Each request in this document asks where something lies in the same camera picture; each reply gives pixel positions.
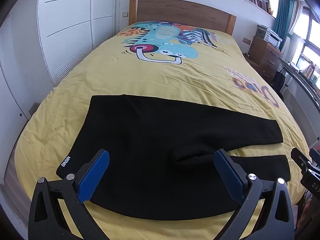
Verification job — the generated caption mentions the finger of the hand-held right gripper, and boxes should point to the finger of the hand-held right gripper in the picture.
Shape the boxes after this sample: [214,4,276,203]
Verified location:
[309,149,320,166]
[291,148,314,173]

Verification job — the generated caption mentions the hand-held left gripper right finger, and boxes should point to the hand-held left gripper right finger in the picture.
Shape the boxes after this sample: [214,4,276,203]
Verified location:
[214,149,296,240]

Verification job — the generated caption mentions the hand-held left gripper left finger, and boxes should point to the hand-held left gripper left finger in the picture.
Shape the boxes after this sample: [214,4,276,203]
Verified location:
[28,149,110,240]

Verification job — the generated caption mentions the black pants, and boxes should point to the black pants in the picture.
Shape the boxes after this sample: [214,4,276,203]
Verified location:
[56,94,290,221]

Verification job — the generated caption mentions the glass-topped desk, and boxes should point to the glass-topped desk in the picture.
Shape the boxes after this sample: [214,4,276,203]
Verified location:
[279,56,320,108]

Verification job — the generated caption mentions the wooden dresser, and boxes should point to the wooden dresser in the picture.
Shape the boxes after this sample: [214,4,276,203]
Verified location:
[249,35,284,83]

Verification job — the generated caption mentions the yellow printed bedspread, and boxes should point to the yellow printed bedspread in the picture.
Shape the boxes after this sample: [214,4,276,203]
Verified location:
[14,21,313,240]

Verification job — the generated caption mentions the window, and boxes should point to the window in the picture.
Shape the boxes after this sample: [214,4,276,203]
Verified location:
[292,4,320,67]

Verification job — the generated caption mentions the white printer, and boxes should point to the white printer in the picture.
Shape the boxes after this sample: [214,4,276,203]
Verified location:
[264,29,283,48]

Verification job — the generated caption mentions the long teal curtain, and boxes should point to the long teal curtain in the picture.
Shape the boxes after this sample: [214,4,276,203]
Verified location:
[272,0,299,51]

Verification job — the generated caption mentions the white wardrobe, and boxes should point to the white wardrobe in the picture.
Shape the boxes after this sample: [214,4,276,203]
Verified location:
[0,0,118,140]

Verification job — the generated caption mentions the wooden headboard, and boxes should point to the wooden headboard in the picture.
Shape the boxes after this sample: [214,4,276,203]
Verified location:
[129,0,237,34]

